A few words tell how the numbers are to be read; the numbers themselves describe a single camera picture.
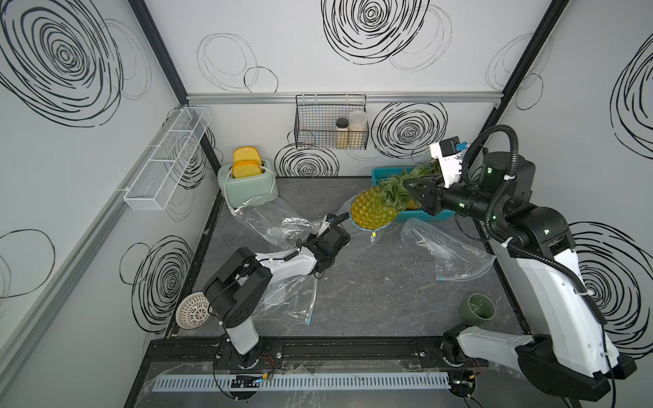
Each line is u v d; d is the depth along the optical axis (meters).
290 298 0.82
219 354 0.73
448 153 0.46
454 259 0.91
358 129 0.85
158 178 0.75
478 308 0.81
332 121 0.89
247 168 0.96
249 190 1.00
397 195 0.56
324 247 0.71
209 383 0.69
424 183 0.51
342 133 0.85
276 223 0.95
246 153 0.99
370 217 0.63
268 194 1.05
